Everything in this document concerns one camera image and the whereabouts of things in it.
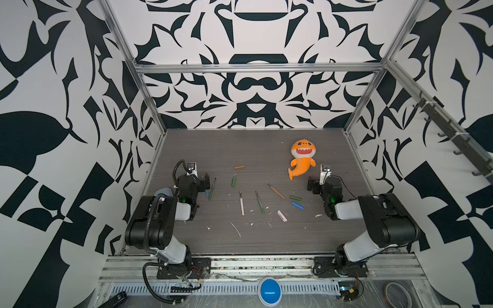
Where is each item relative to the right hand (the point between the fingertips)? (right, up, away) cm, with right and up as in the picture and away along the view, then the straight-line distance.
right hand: (322, 174), depth 94 cm
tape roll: (+16, -40, -26) cm, 50 cm away
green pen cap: (-43, -4, +4) cm, 44 cm away
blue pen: (-56, -9, -1) cm, 56 cm away
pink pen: (-39, -13, -5) cm, 41 cm away
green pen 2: (-53, -8, 0) cm, 54 cm away
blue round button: (-28, -38, -25) cm, 54 cm away
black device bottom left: (-81, -39, -29) cm, 94 cm away
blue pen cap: (-13, -14, -3) cm, 19 cm away
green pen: (-30, -13, -4) cm, 33 cm away
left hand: (-61, +2, -1) cm, 61 cm away
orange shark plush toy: (-8, +12, +7) cm, 16 cm away
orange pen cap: (-40, +3, +9) cm, 42 cm away
